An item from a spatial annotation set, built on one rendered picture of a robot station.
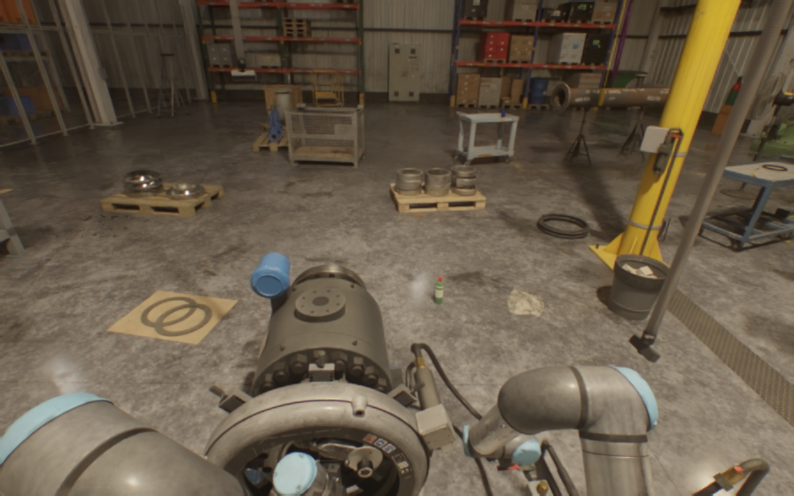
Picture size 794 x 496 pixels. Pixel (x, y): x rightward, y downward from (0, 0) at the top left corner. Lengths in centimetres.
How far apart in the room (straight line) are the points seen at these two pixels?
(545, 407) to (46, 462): 71
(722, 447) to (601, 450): 213
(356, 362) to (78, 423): 112
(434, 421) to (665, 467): 157
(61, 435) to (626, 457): 81
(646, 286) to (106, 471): 334
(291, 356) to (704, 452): 226
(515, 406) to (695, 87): 358
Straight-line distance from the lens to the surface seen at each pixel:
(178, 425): 267
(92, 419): 55
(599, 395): 83
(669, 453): 276
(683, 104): 414
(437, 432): 139
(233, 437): 134
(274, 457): 159
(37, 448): 56
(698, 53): 412
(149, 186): 594
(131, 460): 49
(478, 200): 530
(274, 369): 158
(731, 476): 204
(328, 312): 164
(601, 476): 86
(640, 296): 354
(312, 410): 123
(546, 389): 81
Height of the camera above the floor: 189
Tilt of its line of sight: 27 degrees down
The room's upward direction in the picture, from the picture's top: 1 degrees clockwise
